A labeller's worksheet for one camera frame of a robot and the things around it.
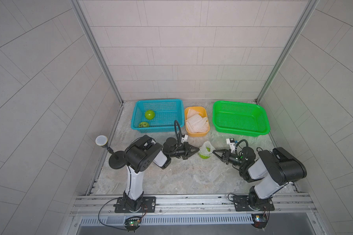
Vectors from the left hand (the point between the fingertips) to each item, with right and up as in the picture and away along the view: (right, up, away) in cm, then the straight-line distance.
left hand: (200, 151), depth 84 cm
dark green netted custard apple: (-35, +15, +10) cm, 40 cm away
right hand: (+8, -1, -1) cm, 8 cm away
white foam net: (+1, +1, -4) cm, 5 cm away
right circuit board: (+26, -28, -16) cm, 42 cm away
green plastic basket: (+32, +18, +23) cm, 43 cm away
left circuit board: (-32, -27, -20) cm, 46 cm away
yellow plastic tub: (+4, +23, +19) cm, 31 cm away
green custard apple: (+2, -3, -1) cm, 4 cm away
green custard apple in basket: (-33, +21, +18) cm, 43 cm away
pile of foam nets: (-1, +15, +12) cm, 20 cm away
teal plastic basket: (-29, +21, +24) cm, 43 cm away
